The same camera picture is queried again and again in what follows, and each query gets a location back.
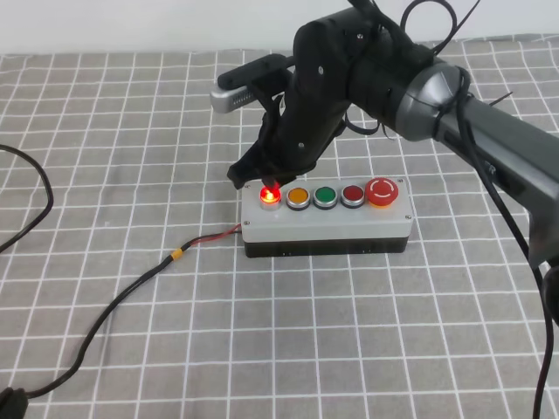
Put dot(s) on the green push button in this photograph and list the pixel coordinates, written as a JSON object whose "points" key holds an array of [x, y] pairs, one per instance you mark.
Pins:
{"points": [[325, 198]]}

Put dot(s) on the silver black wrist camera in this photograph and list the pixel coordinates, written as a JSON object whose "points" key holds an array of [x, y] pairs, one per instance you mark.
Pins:
{"points": [[259, 80]]}

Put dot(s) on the yellow push button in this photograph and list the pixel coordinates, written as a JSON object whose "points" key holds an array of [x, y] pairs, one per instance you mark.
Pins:
{"points": [[297, 199]]}

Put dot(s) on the lit red indicator lamp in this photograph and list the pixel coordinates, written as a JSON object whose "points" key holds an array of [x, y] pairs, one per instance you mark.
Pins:
{"points": [[270, 199]]}

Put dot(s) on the black cable plug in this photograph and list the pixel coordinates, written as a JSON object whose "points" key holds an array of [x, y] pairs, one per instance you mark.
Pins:
{"points": [[13, 403]]}

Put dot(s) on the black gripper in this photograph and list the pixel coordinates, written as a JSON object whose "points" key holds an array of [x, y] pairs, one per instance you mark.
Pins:
{"points": [[315, 102]]}

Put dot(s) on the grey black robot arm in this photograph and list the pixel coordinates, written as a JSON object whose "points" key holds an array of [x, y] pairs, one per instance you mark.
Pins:
{"points": [[359, 57]]}

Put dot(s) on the grey checked tablecloth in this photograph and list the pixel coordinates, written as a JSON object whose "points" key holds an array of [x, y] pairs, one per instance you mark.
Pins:
{"points": [[451, 328]]}

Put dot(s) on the grey black button box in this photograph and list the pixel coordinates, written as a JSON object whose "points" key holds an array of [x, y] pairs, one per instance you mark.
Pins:
{"points": [[312, 231]]}

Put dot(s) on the red push button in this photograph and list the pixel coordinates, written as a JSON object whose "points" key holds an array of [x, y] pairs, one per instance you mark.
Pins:
{"points": [[352, 196]]}

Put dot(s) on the red emergency stop button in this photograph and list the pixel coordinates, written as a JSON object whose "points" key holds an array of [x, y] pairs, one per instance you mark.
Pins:
{"points": [[381, 192]]}

